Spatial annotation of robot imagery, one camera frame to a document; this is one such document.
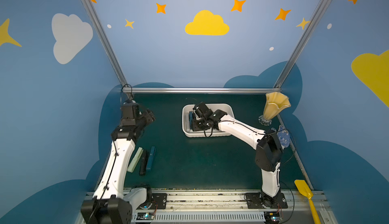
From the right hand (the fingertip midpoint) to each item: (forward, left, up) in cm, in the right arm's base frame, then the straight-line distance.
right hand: (195, 124), depth 88 cm
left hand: (-3, +23, +13) cm, 26 cm away
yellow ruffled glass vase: (+13, -47, +7) cm, 49 cm away
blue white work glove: (+2, -58, -13) cm, 59 cm away
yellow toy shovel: (-29, -58, -12) cm, 66 cm away
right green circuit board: (-42, -40, -14) cm, 59 cm away
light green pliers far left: (-24, +35, -11) cm, 43 cm away
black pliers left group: (-24, +28, -11) cm, 39 cm away
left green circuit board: (-45, +21, -13) cm, 51 cm away
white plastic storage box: (+21, -22, -9) cm, 32 cm away
